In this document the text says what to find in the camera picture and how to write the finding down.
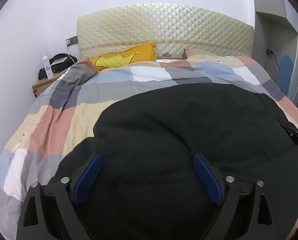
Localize black puffer jacket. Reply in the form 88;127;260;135
51;83;298;239

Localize checkered patchwork duvet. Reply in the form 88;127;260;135
0;53;298;223

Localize blue chair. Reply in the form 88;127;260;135
277;54;293;96

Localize wooden nightstand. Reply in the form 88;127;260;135
32;70;66;98

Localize white spray bottle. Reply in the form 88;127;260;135
42;54;53;79

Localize grey wardrobe cabinet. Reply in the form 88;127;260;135
252;0;298;104

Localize black bag on nightstand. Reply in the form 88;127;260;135
38;53;77;80

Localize yellow pillow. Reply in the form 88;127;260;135
90;42;157;71

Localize cream quilted headboard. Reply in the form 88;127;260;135
77;3;254;59

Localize wall socket panel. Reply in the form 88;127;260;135
65;36;78;47

